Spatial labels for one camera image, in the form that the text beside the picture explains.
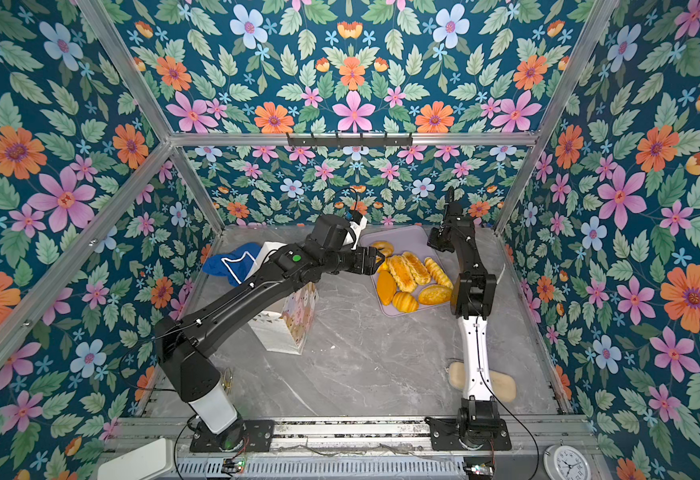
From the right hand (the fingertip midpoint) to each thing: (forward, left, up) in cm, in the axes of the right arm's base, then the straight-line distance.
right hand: (434, 242), depth 113 cm
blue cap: (-34, +56, +29) cm, 72 cm away
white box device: (-69, +76, +2) cm, 102 cm away
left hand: (-28, +22, +28) cm, 46 cm away
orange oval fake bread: (-22, +19, +2) cm, 29 cm away
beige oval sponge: (-52, -11, +1) cm, 53 cm away
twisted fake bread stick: (-18, +2, +3) cm, 18 cm away
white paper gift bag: (-43, +45, +16) cm, 65 cm away
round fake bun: (-25, +4, +3) cm, 26 cm away
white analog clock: (-70, -20, 0) cm, 72 cm away
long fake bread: (-15, +8, +2) cm, 17 cm away
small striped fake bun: (-28, +14, +2) cm, 31 cm away
